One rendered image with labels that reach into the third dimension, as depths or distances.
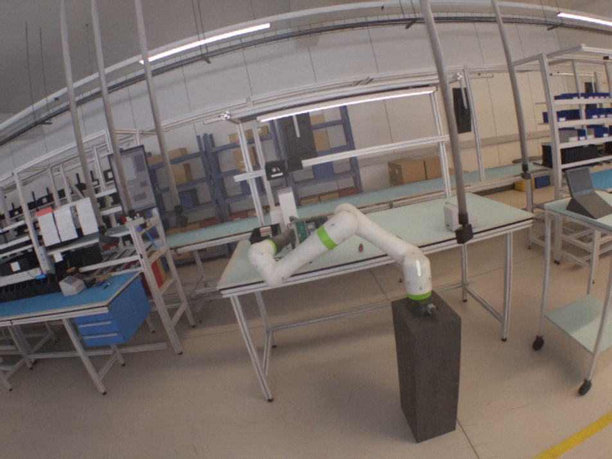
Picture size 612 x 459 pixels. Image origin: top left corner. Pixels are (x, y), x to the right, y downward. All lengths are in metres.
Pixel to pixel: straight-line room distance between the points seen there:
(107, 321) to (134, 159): 1.24
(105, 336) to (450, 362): 2.39
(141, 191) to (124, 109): 4.27
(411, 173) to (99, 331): 4.60
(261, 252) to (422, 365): 0.92
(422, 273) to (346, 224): 0.42
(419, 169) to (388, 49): 2.41
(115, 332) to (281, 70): 4.96
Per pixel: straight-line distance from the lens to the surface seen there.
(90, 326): 2.85
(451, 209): 1.99
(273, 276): 1.58
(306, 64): 6.19
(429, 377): 1.70
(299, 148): 3.75
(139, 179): 2.69
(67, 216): 3.36
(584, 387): 2.35
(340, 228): 1.45
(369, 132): 6.17
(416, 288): 1.59
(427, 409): 1.86
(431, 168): 5.46
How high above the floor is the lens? 1.66
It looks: 15 degrees down
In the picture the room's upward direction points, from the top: 12 degrees counter-clockwise
